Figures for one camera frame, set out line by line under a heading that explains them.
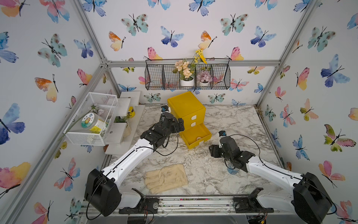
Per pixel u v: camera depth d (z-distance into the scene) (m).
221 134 0.76
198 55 0.82
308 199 0.41
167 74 0.99
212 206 0.75
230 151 0.64
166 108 0.69
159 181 0.81
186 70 0.81
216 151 0.75
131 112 1.07
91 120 0.63
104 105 0.82
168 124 0.60
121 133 0.84
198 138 0.99
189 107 0.90
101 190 0.39
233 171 0.81
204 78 0.87
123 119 0.96
